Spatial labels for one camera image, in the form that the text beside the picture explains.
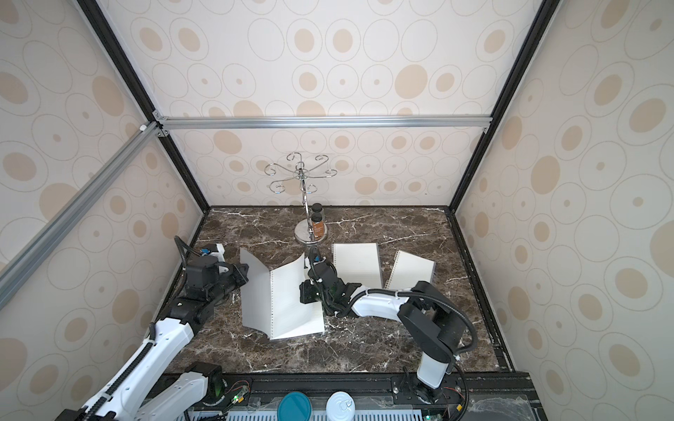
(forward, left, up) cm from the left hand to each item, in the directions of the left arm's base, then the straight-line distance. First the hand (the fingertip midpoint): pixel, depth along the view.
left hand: (256, 262), depth 80 cm
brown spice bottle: (+24, -17, -10) cm, 31 cm away
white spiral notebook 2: (+10, -51, -19) cm, 56 cm away
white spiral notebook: (+12, -33, -19) cm, 40 cm away
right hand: (-1, -15, -11) cm, 19 cm away
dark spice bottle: (+30, -16, -6) cm, 34 cm away
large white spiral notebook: (-11, -10, -15) cm, 21 cm away
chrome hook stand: (+27, -10, -17) cm, 33 cm away
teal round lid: (-36, -15, -10) cm, 40 cm away
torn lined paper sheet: (-5, +2, -12) cm, 13 cm away
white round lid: (-35, -26, -12) cm, 46 cm away
